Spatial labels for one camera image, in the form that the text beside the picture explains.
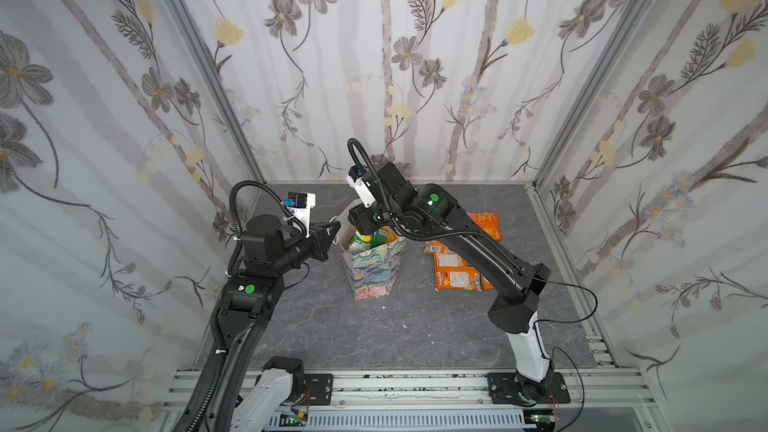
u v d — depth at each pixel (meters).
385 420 0.70
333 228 0.67
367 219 0.62
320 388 0.74
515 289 0.47
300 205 0.57
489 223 1.05
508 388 0.73
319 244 0.58
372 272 0.80
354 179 0.63
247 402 0.53
